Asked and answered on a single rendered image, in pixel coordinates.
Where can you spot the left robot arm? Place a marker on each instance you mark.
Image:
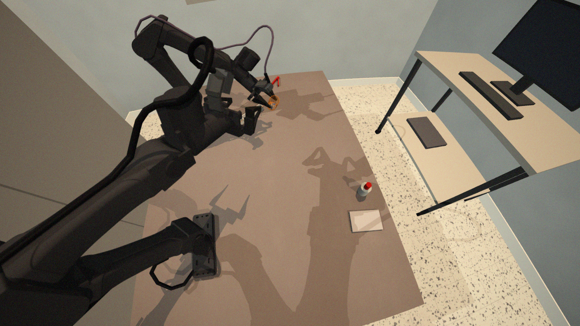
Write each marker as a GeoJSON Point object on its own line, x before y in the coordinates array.
{"type": "Point", "coordinates": [149, 45]}

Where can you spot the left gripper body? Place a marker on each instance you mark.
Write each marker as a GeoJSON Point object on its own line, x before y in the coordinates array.
{"type": "Point", "coordinates": [253, 85]}

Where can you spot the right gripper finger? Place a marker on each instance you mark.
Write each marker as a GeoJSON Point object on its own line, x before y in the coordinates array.
{"type": "Point", "coordinates": [229, 100]}
{"type": "Point", "coordinates": [250, 112]}

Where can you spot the orange pill bottle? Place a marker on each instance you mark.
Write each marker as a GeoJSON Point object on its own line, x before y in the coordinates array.
{"type": "Point", "coordinates": [273, 100]}

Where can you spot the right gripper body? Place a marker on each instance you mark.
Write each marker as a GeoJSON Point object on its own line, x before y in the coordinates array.
{"type": "Point", "coordinates": [220, 118]}

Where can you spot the white bottle with red cap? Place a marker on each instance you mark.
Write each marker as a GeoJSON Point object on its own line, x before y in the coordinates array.
{"type": "Point", "coordinates": [365, 188]}

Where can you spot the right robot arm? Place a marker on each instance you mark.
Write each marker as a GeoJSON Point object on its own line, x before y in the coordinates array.
{"type": "Point", "coordinates": [44, 281]}

